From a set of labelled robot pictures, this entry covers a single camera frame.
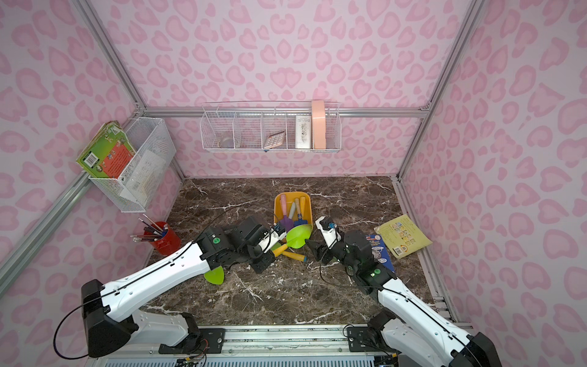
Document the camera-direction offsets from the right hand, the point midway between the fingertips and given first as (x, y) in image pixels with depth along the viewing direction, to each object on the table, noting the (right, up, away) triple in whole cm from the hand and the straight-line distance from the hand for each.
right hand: (313, 234), depth 76 cm
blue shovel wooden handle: (-4, +1, +25) cm, 25 cm away
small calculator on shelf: (-15, +36, +19) cm, 43 cm away
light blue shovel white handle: (-8, +6, +28) cm, 30 cm away
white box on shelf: (-3, +39, +17) cm, 42 cm away
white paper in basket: (-61, +19, +7) cm, 65 cm away
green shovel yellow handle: (-6, -2, +2) cm, 6 cm away
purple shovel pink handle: (-10, +1, +24) cm, 27 cm away
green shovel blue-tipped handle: (-7, -11, +14) cm, 19 cm away
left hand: (-13, -6, -2) cm, 14 cm away
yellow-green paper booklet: (+39, -4, +22) cm, 45 cm away
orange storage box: (-9, +12, +31) cm, 35 cm away
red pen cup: (-55, -5, +12) cm, 57 cm away
